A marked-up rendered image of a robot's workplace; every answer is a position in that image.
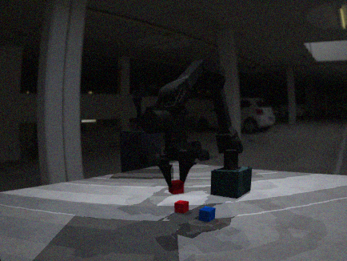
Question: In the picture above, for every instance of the blue cube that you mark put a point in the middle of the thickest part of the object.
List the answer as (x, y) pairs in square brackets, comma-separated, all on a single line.
[(207, 214)]

